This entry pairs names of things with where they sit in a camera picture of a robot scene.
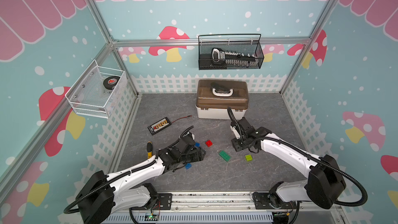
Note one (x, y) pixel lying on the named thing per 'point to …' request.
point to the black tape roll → (110, 82)
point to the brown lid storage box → (214, 96)
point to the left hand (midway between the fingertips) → (201, 156)
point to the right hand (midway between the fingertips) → (236, 143)
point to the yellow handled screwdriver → (149, 149)
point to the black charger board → (159, 125)
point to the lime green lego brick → (249, 157)
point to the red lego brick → (209, 143)
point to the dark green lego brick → (224, 155)
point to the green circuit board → (151, 216)
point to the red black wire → (188, 116)
